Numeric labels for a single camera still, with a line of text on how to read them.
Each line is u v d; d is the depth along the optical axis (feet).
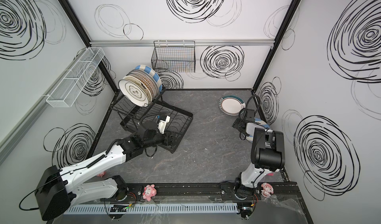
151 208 3.16
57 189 1.28
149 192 2.33
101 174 1.62
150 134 1.93
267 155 1.54
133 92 2.67
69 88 2.44
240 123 2.32
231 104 3.60
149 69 2.65
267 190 2.37
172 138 2.19
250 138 2.91
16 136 1.73
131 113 3.37
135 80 2.42
